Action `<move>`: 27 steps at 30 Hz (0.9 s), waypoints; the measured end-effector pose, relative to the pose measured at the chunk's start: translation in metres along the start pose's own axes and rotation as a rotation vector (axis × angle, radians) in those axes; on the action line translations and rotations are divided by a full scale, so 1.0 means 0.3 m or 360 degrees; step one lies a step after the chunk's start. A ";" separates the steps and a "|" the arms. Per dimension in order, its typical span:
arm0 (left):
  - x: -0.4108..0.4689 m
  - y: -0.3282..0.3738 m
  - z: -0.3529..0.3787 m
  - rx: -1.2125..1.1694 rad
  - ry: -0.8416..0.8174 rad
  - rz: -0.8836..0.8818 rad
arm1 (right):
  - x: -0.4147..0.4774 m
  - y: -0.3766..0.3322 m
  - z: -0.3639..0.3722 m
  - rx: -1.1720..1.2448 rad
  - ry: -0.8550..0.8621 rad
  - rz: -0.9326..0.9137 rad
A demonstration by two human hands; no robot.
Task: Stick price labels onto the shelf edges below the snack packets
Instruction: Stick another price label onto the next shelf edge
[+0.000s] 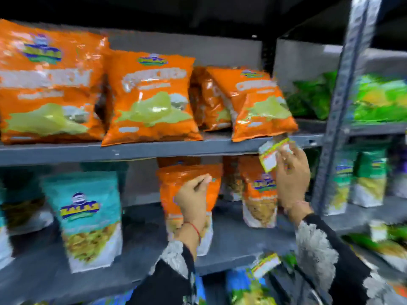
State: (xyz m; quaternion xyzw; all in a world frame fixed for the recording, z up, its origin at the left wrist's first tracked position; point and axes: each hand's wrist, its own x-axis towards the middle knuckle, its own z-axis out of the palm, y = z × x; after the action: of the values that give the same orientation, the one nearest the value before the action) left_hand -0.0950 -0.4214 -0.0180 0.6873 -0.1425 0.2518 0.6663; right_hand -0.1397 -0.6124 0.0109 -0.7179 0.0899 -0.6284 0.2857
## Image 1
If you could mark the person's right hand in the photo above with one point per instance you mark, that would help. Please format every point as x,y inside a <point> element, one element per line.
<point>292,184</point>

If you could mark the person's left hand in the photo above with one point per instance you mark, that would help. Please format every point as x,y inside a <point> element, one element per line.
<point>190,203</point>

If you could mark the person's right thumb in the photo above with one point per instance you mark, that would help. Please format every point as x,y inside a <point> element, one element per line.
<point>281,163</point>

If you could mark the person's left fingers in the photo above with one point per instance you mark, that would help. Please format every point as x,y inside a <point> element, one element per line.
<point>199,182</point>

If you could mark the white yellow shelf price label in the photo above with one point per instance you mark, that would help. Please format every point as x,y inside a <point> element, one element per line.
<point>378,231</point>
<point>268,155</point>
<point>264,265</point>

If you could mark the orange snack pouch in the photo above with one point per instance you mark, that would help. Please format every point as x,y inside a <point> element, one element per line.
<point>259,193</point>
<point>173,177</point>
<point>231,177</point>
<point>178,161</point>

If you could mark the person's right forearm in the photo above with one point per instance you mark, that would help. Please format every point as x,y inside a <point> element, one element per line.
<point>330,257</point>

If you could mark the person's left forearm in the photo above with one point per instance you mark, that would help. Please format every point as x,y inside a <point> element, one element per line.
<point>173,269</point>

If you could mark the large orange snack bag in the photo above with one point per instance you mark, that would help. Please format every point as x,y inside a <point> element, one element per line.
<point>208,101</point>
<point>47,85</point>
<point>257,107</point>
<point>149,98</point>

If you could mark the green standing snack pouch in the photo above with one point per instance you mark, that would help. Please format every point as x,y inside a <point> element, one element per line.
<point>370,177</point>
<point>341,181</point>

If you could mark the grey metal shelf rack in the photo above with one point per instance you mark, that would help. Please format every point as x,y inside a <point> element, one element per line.
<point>143,150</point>

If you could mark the large green snack bag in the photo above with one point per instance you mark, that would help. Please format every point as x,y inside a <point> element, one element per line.
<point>313,96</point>
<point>380,98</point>

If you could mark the blue snack packet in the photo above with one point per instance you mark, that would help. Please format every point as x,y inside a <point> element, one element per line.
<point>246,287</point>
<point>200,292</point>

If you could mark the teal standing snack pouch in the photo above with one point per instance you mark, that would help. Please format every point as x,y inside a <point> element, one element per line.
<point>22,203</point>
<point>4,244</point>
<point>85,215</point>

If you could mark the green snack packet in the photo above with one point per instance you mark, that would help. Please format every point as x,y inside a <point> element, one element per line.
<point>384,246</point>

